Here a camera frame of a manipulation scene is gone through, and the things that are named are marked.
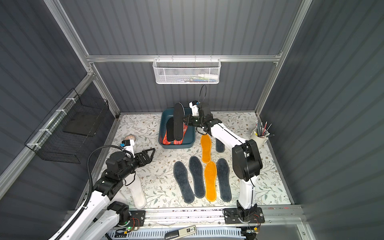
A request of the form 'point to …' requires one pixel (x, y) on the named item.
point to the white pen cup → (260, 136)
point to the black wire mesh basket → (65, 134)
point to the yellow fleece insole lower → (210, 170)
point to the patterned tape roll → (130, 136)
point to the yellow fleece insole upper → (206, 142)
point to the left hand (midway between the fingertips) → (150, 152)
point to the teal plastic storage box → (189, 141)
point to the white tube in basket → (208, 76)
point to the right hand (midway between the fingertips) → (184, 118)
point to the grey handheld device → (180, 233)
